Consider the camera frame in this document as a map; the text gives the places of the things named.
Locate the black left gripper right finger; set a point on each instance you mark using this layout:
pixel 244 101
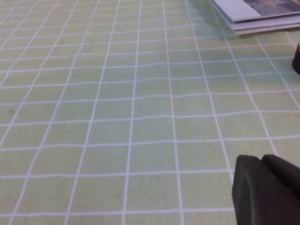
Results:
pixel 283 181

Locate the white robot brochure stack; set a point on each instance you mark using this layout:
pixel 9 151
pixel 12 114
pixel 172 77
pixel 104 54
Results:
pixel 255 16

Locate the black mesh pen holder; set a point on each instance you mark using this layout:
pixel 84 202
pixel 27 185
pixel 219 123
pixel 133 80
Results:
pixel 296 59

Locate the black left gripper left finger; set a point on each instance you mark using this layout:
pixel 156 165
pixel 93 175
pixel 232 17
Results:
pixel 249 178

